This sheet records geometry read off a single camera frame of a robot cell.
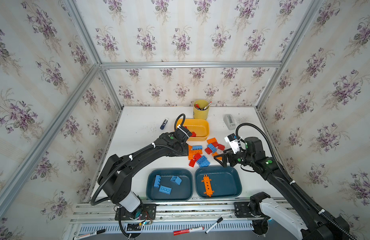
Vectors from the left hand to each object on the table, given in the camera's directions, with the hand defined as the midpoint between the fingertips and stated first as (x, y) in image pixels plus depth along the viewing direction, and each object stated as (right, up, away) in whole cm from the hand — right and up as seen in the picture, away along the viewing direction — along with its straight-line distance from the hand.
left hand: (183, 150), depth 83 cm
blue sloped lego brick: (-4, -15, -3) cm, 16 cm away
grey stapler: (+33, +17, +24) cm, 45 cm away
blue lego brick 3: (+8, 0, +12) cm, 15 cm away
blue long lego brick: (+19, -1, +12) cm, 22 cm away
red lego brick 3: (+8, -5, +8) cm, 12 cm away
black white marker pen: (+18, -31, -13) cm, 38 cm away
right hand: (+18, -1, -8) cm, 20 cm away
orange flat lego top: (+19, +3, +17) cm, 25 cm away
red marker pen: (+2, -34, -16) cm, 37 cm away
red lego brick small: (+5, -9, +6) cm, 11 cm away
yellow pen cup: (+12, +25, +21) cm, 35 cm away
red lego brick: (+1, +13, +21) cm, 24 cm away
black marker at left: (-44, -35, -17) cm, 58 cm away
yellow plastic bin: (+12, +13, +24) cm, 30 cm away
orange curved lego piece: (+21, -4, +12) cm, 24 cm away
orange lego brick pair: (+5, -4, +12) cm, 14 cm away
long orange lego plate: (+13, -18, -3) cm, 23 cm away
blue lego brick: (-10, -21, -3) cm, 23 cm away
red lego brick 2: (+7, +8, +18) cm, 21 cm away
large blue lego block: (+12, -8, +7) cm, 16 cm away
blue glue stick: (-15, +15, +24) cm, 32 cm away
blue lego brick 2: (-14, -16, -2) cm, 22 cm away
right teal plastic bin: (+18, -18, 0) cm, 25 cm away
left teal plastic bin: (-8, -19, -2) cm, 20 cm away
